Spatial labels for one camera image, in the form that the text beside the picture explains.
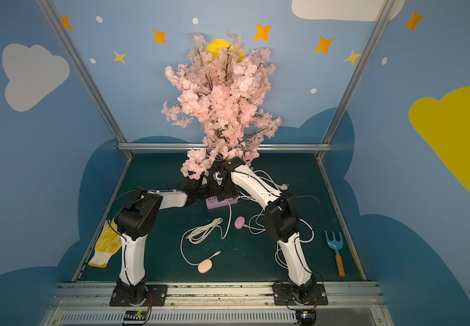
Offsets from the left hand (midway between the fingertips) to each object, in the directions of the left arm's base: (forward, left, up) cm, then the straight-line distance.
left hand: (221, 184), depth 102 cm
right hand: (-10, -3, +6) cm, 12 cm away
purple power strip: (-9, +4, -2) cm, 11 cm away
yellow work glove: (-30, +47, -4) cm, 56 cm away
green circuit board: (-55, +28, -6) cm, 62 cm away
